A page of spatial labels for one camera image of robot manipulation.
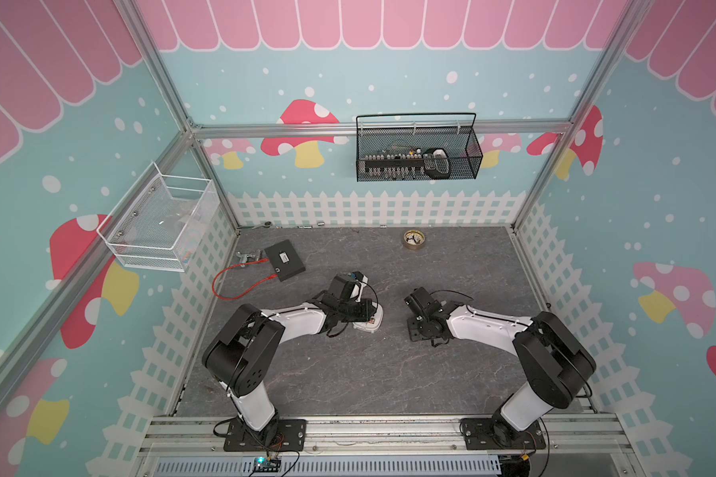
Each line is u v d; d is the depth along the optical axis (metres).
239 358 0.48
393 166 0.89
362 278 0.87
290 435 0.74
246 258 1.09
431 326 0.67
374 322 0.91
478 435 0.73
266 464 0.73
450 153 0.93
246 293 1.02
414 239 1.16
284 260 1.08
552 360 0.45
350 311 0.80
